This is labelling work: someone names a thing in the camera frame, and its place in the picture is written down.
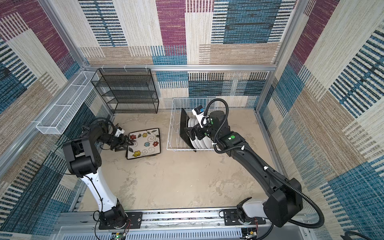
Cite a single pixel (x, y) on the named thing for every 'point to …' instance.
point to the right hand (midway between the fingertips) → (193, 125)
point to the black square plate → (126, 155)
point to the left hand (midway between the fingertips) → (128, 144)
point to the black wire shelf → (127, 90)
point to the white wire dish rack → (175, 142)
